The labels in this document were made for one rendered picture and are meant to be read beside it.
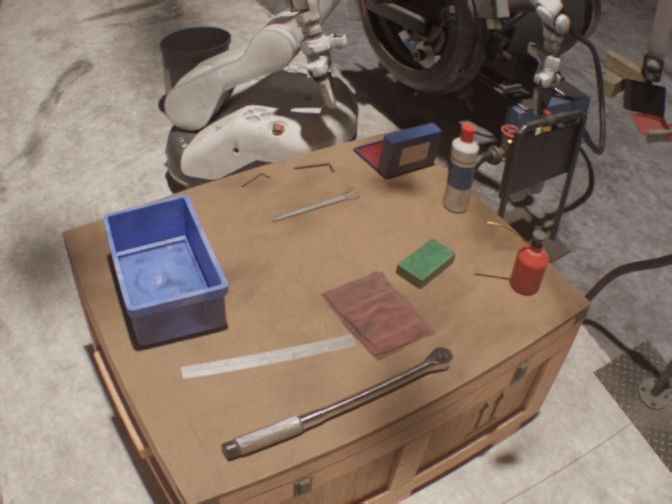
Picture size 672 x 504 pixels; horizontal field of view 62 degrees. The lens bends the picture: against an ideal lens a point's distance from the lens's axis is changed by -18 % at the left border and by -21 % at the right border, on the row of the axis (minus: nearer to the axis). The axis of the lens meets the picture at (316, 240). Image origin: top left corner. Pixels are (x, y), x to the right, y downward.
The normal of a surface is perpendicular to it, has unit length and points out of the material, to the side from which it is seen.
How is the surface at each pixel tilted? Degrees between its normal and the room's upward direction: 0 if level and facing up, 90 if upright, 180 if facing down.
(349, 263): 0
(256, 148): 90
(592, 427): 0
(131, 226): 90
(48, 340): 0
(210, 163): 90
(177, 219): 90
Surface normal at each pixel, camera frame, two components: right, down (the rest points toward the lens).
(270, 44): -0.27, 0.61
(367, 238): 0.04, -0.77
